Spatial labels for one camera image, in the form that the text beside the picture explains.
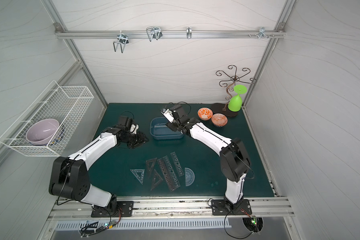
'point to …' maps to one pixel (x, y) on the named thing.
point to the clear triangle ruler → (139, 173)
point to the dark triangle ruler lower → (153, 184)
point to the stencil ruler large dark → (168, 172)
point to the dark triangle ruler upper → (150, 164)
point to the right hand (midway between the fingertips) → (173, 116)
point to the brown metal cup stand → (222, 108)
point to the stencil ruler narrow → (177, 164)
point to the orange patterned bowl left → (205, 113)
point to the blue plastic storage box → (159, 130)
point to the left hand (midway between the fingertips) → (147, 141)
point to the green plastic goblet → (235, 104)
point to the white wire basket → (60, 103)
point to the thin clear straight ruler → (160, 125)
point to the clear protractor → (189, 176)
